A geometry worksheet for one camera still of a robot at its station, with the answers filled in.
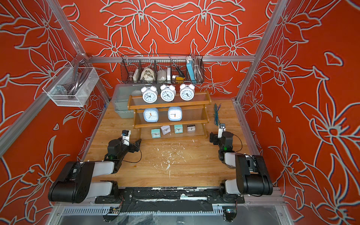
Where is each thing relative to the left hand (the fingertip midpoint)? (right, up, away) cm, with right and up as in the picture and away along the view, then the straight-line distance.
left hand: (134, 137), depth 91 cm
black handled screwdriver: (+30, +45, +4) cm, 55 cm away
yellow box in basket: (+30, +41, +6) cm, 51 cm away
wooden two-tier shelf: (+43, +17, +19) cm, 50 cm away
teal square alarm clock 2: (+30, +5, +4) cm, 30 cm away
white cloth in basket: (+9, +42, 0) cm, 43 cm away
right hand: (+56, +4, +1) cm, 56 cm away
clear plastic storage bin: (-14, +25, +10) cm, 30 cm away
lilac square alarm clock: (+21, +5, +3) cm, 22 cm away
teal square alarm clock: (+14, +2, +1) cm, 15 cm away
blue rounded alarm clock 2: (+27, +16, -6) cm, 32 cm away
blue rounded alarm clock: (+13, +15, -7) cm, 21 cm away
